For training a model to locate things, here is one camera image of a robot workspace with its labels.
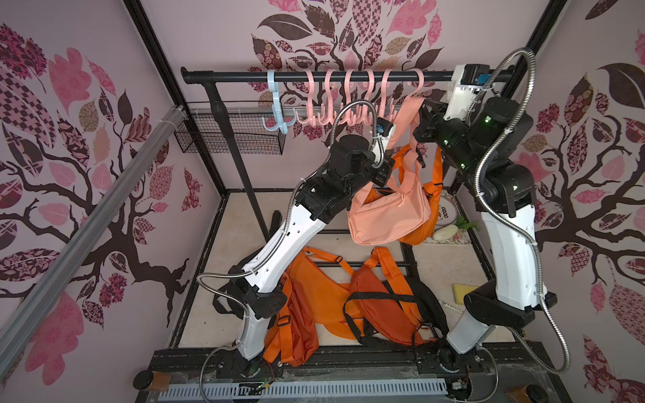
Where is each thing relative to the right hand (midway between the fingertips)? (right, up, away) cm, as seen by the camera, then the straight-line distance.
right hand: (425, 95), depth 51 cm
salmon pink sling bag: (+1, -24, +24) cm, 33 cm away
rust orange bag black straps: (-3, -56, +29) cm, 63 cm away
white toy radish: (+27, -32, +47) cm, 63 cm away
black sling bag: (+12, -55, +29) cm, 63 cm away
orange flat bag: (-21, -53, +35) cm, 67 cm away
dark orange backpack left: (-31, -62, +24) cm, 73 cm away
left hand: (-6, -9, +11) cm, 16 cm away
